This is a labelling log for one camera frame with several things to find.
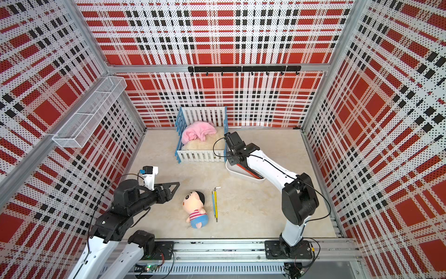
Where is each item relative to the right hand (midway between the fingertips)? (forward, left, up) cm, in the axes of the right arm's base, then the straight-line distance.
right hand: (237, 153), depth 88 cm
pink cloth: (+17, +23, 0) cm, 28 cm away
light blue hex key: (-19, +13, -17) cm, 29 cm away
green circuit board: (-47, +36, -13) cm, 60 cm away
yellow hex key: (-19, +12, -16) cm, 27 cm away
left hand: (-19, +26, +5) cm, 33 cm away
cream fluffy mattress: (+14, +14, -7) cm, 21 cm away
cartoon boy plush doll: (-23, +21, -8) cm, 32 cm away
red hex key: (-2, -6, -15) cm, 17 cm away
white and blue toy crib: (+31, +13, -1) cm, 34 cm away
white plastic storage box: (-5, -1, -11) cm, 12 cm away
